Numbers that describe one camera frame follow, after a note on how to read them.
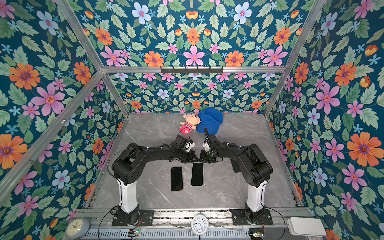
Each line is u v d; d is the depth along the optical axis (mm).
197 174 884
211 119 1114
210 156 841
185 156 846
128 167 515
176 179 881
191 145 918
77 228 676
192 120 1077
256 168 508
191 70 924
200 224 690
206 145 907
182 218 749
